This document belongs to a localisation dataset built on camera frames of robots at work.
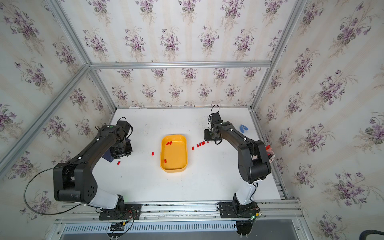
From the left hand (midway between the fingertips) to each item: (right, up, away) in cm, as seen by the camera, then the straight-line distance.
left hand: (128, 155), depth 83 cm
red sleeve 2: (+20, -5, +7) cm, 22 cm away
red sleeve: (+21, +5, +15) cm, 27 cm away
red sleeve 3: (+11, -1, +12) cm, 16 cm away
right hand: (+47, +9, +11) cm, 49 cm away
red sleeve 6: (+42, +4, +15) cm, 45 cm away
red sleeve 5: (+37, +2, +13) cm, 39 cm away
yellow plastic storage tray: (+25, -1, +11) cm, 27 cm away
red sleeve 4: (-9, -6, +7) cm, 13 cm away
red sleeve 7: (+44, +5, +15) cm, 47 cm away
